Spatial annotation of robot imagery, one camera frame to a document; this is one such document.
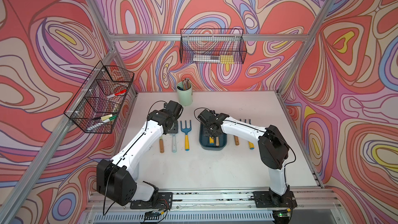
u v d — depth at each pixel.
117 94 0.78
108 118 0.72
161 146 0.91
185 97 1.05
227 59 0.91
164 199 0.73
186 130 0.99
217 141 0.91
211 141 0.86
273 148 0.50
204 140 0.92
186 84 1.04
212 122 0.67
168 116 0.56
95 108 0.74
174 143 0.91
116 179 0.39
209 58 0.82
